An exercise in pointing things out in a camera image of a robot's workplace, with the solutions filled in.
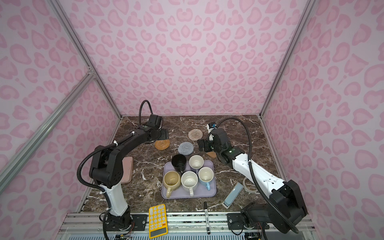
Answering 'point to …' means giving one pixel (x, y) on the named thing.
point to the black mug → (179, 162)
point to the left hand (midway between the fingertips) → (163, 132)
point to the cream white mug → (189, 181)
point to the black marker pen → (207, 218)
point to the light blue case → (232, 195)
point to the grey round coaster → (185, 148)
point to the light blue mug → (206, 175)
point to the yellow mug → (171, 180)
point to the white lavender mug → (196, 161)
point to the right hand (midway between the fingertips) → (205, 138)
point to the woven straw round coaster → (162, 144)
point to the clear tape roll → (249, 191)
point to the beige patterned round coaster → (195, 134)
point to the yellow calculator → (157, 221)
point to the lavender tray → (201, 191)
